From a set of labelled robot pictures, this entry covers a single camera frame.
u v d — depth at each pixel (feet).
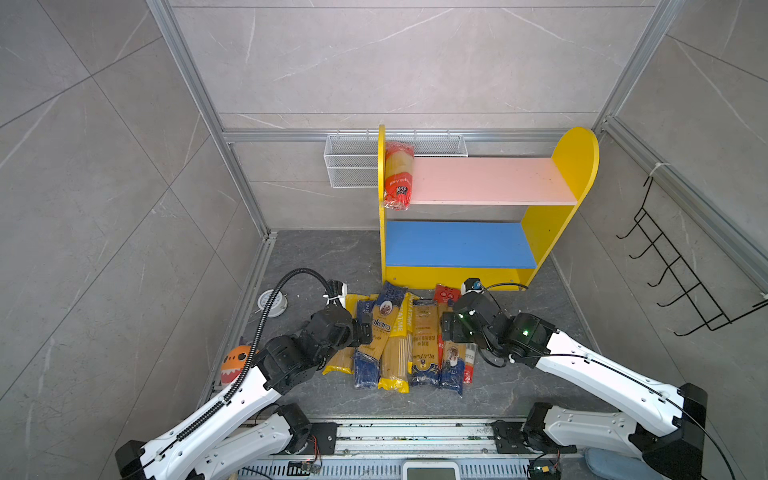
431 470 2.16
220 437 1.40
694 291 2.09
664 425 1.27
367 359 2.62
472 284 2.16
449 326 2.17
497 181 2.56
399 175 2.37
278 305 3.11
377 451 2.40
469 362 2.69
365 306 3.03
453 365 2.68
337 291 1.97
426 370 2.64
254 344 1.52
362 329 2.08
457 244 3.20
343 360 2.74
